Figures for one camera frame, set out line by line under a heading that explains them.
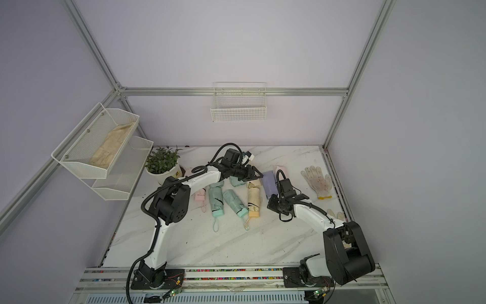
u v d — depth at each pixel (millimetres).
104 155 759
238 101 954
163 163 882
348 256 423
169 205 581
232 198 933
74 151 675
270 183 1010
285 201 672
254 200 927
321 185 1017
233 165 824
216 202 928
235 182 1037
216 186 995
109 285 732
